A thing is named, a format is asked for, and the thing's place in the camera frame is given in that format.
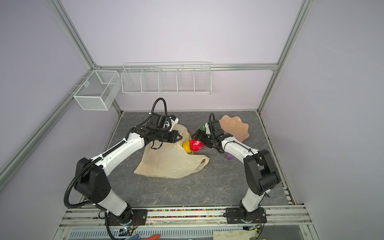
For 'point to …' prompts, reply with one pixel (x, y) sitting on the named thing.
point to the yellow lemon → (186, 145)
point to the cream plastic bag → (170, 160)
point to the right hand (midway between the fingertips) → (197, 139)
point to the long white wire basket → (166, 78)
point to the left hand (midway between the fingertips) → (182, 139)
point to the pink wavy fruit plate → (234, 126)
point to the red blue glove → (137, 236)
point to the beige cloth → (236, 234)
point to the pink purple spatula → (229, 156)
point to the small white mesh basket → (99, 90)
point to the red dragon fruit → (195, 145)
